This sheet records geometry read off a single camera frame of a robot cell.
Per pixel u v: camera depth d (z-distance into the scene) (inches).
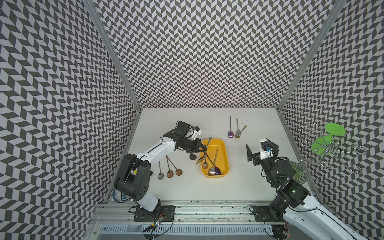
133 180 17.5
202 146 32.0
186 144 28.6
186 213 29.7
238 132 41.3
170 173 34.1
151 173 33.8
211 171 34.3
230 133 41.0
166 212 28.8
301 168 38.8
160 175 33.5
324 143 25.1
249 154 25.7
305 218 22.9
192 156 36.6
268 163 24.2
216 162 35.9
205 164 34.8
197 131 31.8
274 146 25.4
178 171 34.2
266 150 22.6
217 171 34.6
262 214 29.7
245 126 42.5
